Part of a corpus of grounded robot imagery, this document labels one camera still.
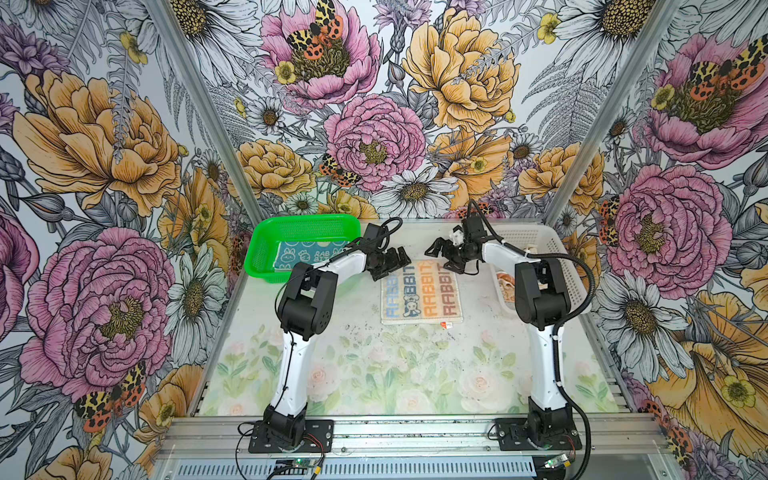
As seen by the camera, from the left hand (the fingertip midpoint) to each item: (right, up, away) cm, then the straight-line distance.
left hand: (400, 271), depth 103 cm
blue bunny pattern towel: (-39, +6, +6) cm, 40 cm away
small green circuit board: (+37, -42, -31) cm, 64 cm away
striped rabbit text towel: (+7, -7, -3) cm, 10 cm away
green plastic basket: (-52, +5, +10) cm, 53 cm away
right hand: (+12, +2, +1) cm, 13 cm away
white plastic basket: (+50, +11, +5) cm, 52 cm away
